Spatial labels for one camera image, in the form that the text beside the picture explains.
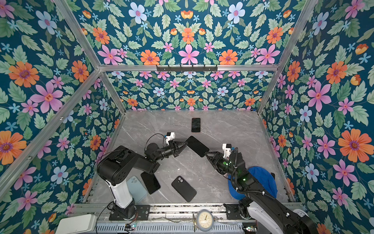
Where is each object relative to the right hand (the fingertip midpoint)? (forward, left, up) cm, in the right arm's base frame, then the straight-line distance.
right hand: (205, 155), depth 75 cm
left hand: (+6, +9, +3) cm, 11 cm away
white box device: (-29, +59, -12) cm, 67 cm away
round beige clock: (-27, +1, -14) cm, 31 cm away
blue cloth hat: (-6, -34, -15) cm, 37 cm away
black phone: (+6, +4, -2) cm, 8 cm away
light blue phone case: (-13, +38, -19) cm, 44 cm away
